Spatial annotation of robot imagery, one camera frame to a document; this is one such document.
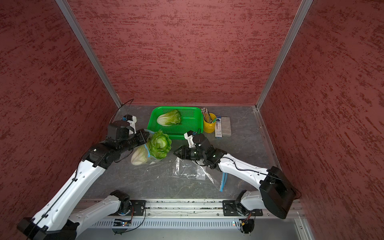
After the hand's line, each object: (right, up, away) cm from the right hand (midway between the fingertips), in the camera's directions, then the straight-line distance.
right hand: (175, 157), depth 75 cm
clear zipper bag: (-18, -6, +17) cm, 25 cm away
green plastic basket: (+8, +19, +34) cm, 40 cm away
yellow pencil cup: (+20, +14, +22) cm, 33 cm away
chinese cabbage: (-8, +7, -1) cm, 10 cm away
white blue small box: (+27, +13, +31) cm, 43 cm away
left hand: (-13, +11, -3) cm, 17 cm away
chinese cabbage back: (-6, +20, +27) cm, 34 cm away
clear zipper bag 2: (+8, -9, +6) cm, 13 cm away
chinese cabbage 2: (-22, -2, +9) cm, 23 cm away
